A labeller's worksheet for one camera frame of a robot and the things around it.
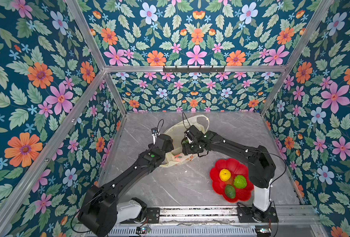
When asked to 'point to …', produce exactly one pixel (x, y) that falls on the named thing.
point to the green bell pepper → (240, 182)
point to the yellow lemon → (225, 175)
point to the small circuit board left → (142, 229)
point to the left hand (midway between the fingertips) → (166, 140)
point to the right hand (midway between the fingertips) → (189, 146)
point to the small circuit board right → (263, 230)
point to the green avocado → (230, 191)
